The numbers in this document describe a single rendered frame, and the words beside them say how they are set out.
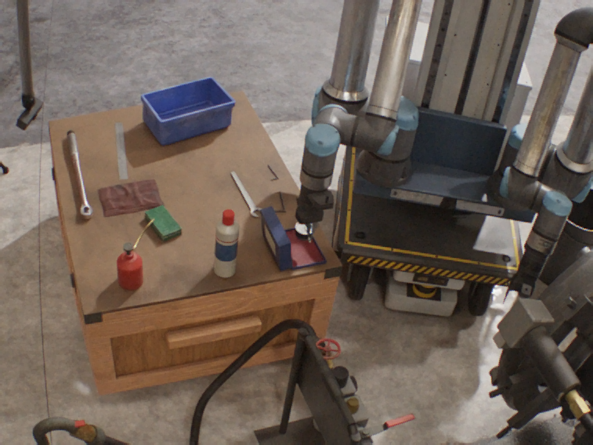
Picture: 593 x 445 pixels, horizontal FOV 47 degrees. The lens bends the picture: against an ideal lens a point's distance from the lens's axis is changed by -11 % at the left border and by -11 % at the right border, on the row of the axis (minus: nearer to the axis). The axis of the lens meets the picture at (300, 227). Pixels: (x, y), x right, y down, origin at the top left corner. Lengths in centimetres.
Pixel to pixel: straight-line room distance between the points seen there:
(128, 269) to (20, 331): 75
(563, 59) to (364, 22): 62
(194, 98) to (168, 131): 27
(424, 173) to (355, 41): 58
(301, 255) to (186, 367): 53
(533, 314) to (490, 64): 101
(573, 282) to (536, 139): 49
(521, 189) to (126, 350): 129
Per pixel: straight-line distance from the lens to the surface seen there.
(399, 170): 249
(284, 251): 219
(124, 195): 245
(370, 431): 194
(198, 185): 251
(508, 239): 281
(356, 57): 231
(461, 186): 260
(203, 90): 285
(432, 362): 274
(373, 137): 209
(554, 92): 216
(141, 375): 242
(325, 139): 200
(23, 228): 310
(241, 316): 234
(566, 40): 214
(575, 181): 247
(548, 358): 181
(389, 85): 210
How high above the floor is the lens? 209
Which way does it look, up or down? 43 degrees down
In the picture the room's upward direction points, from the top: 9 degrees clockwise
